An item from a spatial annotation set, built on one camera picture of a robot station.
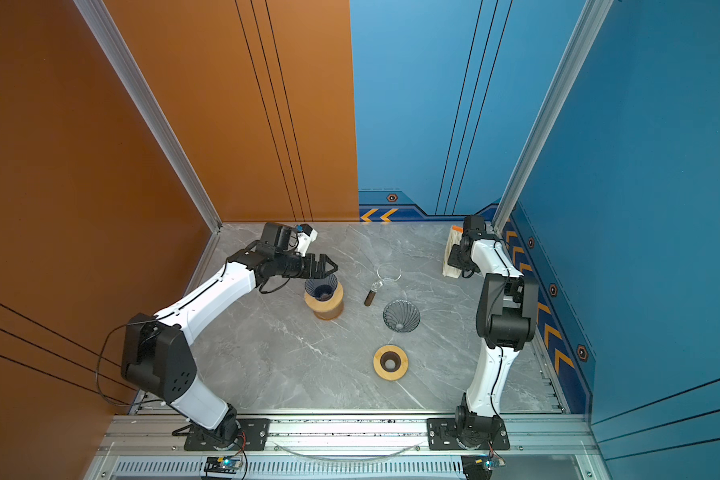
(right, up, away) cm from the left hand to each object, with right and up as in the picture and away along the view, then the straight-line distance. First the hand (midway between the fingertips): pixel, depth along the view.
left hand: (328, 264), depth 85 cm
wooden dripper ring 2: (+18, -28, 0) cm, 33 cm away
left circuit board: (-23, -47, -14) cm, 54 cm away
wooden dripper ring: (0, -13, +2) cm, 13 cm away
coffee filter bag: (+41, +8, +17) cm, 46 cm away
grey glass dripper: (+22, -16, +7) cm, 28 cm away
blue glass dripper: (-3, -7, +5) cm, 10 cm away
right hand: (+42, 0, +15) cm, 44 cm away
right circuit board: (+38, -47, -15) cm, 62 cm away
